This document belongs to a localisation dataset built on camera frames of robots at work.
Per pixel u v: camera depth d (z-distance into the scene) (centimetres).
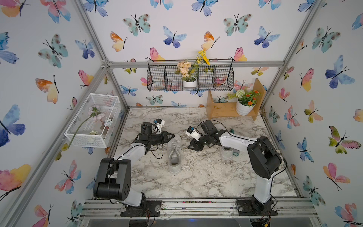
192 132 81
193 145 83
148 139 72
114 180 44
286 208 75
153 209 73
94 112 72
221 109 110
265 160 50
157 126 82
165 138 78
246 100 98
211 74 98
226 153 84
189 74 87
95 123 73
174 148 86
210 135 74
